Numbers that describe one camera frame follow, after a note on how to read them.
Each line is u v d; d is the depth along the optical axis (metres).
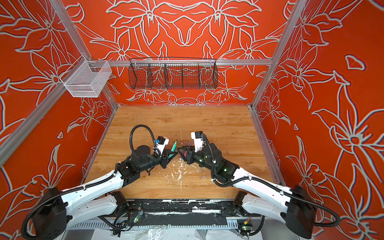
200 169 0.85
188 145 0.81
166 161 0.67
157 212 0.73
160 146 0.65
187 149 0.63
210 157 0.53
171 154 0.72
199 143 0.63
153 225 0.70
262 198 0.46
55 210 0.40
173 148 0.72
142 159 0.58
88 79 0.93
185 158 0.63
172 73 1.00
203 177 0.83
